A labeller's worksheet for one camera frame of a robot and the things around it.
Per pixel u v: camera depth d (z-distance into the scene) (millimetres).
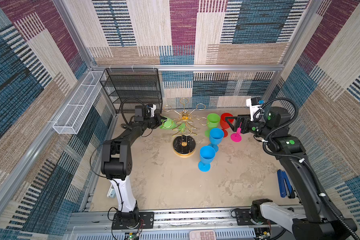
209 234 689
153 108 897
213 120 999
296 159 443
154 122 853
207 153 853
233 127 604
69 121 909
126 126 730
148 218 742
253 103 588
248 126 595
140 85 1081
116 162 528
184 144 991
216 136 937
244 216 744
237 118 588
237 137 1023
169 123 928
